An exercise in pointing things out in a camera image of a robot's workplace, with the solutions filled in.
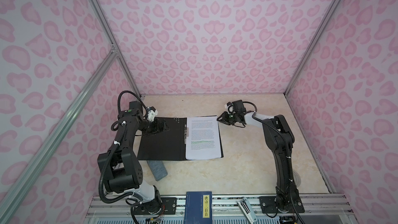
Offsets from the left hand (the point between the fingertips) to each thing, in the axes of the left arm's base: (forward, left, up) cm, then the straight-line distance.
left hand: (161, 128), depth 85 cm
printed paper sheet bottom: (0, -22, -14) cm, 26 cm away
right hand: (+14, -34, -11) cm, 38 cm away
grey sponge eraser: (-18, +2, -12) cm, 22 cm away
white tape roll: (-24, -69, -12) cm, 75 cm away
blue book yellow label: (-36, -20, -14) cm, 43 cm away
